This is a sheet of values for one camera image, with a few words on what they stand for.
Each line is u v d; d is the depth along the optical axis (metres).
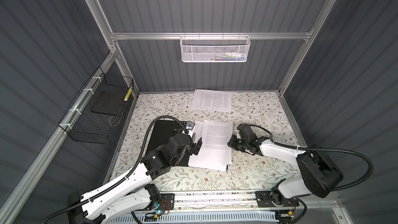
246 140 0.69
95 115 0.72
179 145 0.50
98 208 0.40
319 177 0.43
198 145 0.65
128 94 0.81
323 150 0.47
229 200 0.75
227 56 0.93
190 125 0.61
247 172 0.83
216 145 0.92
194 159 0.86
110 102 0.77
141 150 0.50
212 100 1.16
